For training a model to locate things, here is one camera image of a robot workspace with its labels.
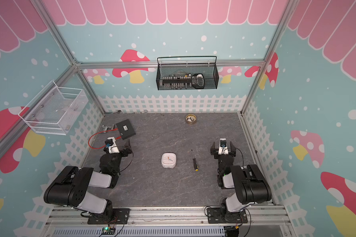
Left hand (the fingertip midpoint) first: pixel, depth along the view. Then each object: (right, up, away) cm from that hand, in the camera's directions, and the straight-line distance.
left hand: (123, 141), depth 89 cm
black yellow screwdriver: (+44, -14, +3) cm, 46 cm away
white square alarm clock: (+28, -12, +2) cm, 30 cm away
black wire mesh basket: (+50, +41, +4) cm, 65 cm away
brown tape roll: (+43, +15, +27) cm, 53 cm away
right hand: (+61, 0, 0) cm, 61 cm away
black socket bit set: (+33, +36, +1) cm, 49 cm away
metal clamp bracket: (-21, +8, +20) cm, 30 cm away
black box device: (-6, +7, +19) cm, 21 cm away
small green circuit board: (-1, -43, -16) cm, 46 cm away
